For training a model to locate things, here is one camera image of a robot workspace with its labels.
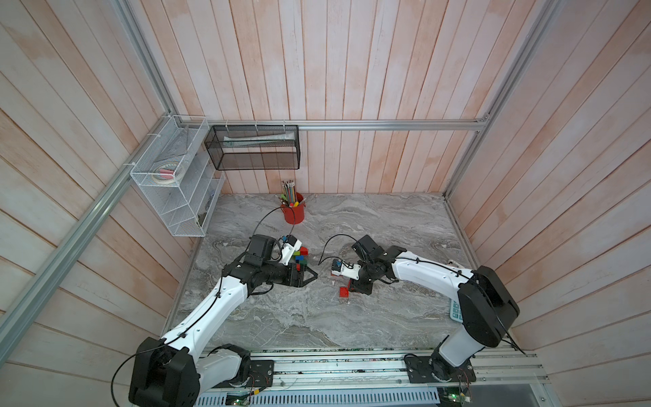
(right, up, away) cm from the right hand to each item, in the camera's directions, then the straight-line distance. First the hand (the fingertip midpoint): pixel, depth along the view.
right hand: (352, 280), depth 89 cm
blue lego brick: (-19, +7, +7) cm, 21 cm away
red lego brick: (-18, +9, +10) cm, 22 cm away
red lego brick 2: (-3, -4, 0) cm, 5 cm away
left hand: (-16, +3, -11) cm, 19 cm away
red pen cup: (-23, +24, +22) cm, 40 cm away
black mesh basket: (-39, +52, +15) cm, 67 cm away
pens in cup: (-24, +32, +15) cm, 43 cm away
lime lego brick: (-21, +9, +9) cm, 24 cm away
